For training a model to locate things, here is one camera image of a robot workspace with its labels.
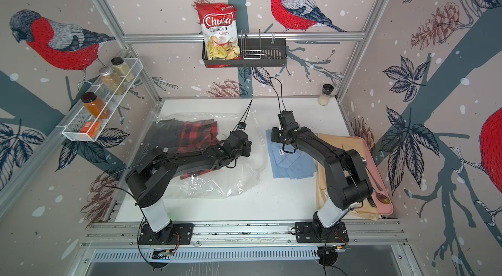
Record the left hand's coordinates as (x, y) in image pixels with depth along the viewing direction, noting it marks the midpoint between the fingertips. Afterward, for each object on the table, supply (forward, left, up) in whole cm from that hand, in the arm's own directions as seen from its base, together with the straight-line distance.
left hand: (252, 139), depth 91 cm
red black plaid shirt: (+6, +29, -6) cm, 31 cm away
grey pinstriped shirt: (+7, +46, -6) cm, 47 cm away
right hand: (+4, -11, 0) cm, 11 cm away
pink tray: (+2, -56, -8) cm, 57 cm away
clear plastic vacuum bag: (-16, +2, -5) cm, 17 cm away
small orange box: (-11, +55, +23) cm, 61 cm away
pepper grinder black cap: (+33, -43, +2) cm, 54 cm away
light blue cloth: (-8, -17, -8) cm, 20 cm away
